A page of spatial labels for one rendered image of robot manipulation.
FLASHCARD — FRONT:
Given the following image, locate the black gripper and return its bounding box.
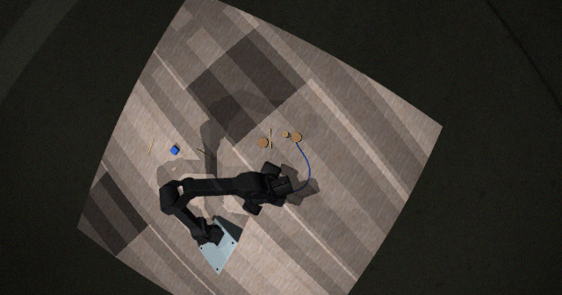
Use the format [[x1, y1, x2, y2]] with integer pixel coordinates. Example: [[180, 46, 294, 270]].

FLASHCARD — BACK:
[[242, 162, 281, 215]]

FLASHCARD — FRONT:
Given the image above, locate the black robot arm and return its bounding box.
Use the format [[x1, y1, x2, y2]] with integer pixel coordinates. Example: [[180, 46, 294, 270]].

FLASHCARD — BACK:
[[159, 171, 294, 246]]

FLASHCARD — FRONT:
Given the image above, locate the small blue block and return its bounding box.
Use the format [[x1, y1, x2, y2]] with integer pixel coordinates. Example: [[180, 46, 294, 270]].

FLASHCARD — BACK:
[[170, 146, 180, 155]]

